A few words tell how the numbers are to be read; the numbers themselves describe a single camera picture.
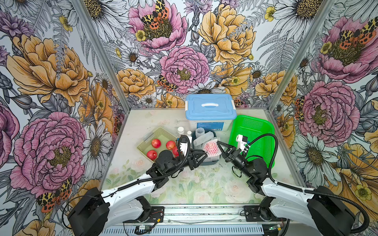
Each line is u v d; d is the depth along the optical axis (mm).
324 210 420
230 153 650
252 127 1078
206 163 906
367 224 401
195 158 630
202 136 934
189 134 1001
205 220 743
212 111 970
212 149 662
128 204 586
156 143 967
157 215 744
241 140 699
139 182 526
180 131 992
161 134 1039
